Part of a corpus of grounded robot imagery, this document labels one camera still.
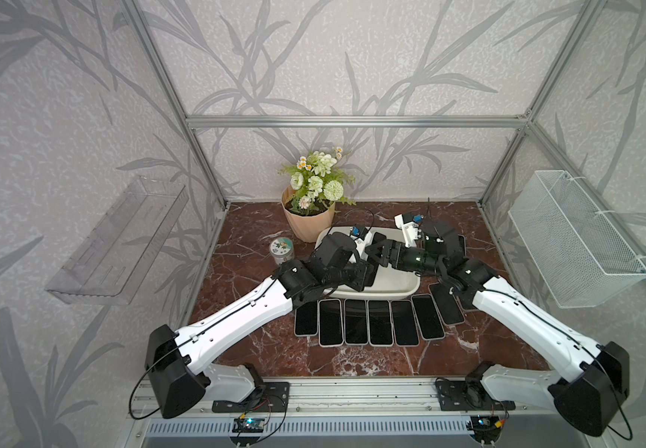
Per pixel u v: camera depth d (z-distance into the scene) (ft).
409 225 2.20
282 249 3.14
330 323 2.97
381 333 2.79
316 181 2.79
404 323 2.86
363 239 2.08
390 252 2.10
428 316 2.91
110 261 2.19
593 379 1.24
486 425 2.42
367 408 2.38
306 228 3.21
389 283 3.07
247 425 2.32
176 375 1.22
